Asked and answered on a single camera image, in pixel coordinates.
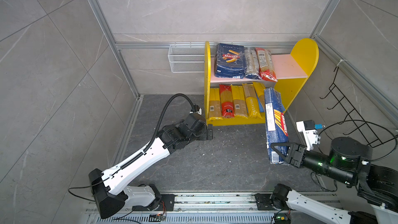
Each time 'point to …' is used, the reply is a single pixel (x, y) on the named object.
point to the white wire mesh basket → (188, 58)
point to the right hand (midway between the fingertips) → (272, 144)
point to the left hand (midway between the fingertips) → (205, 125)
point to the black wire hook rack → (352, 112)
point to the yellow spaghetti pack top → (215, 112)
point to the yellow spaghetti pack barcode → (239, 104)
